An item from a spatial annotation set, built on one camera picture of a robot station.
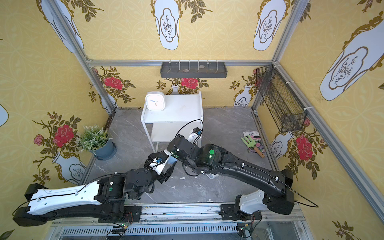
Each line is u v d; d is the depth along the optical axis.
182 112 0.75
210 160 0.42
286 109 0.83
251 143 1.00
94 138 0.80
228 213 0.72
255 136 1.05
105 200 0.45
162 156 0.50
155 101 0.71
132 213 0.73
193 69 0.92
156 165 0.49
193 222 0.73
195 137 0.58
